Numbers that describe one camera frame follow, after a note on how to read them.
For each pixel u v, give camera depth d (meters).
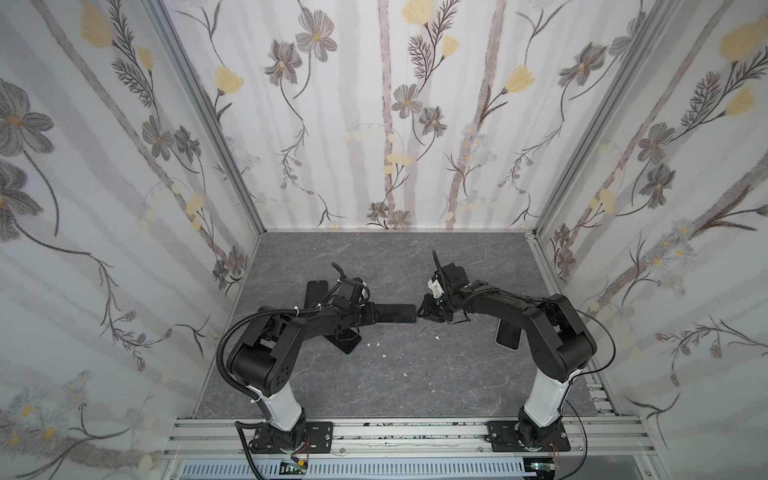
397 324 0.93
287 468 0.73
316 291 1.03
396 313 0.94
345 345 0.90
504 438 0.73
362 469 1.67
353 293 0.77
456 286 0.76
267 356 0.48
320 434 0.75
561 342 0.49
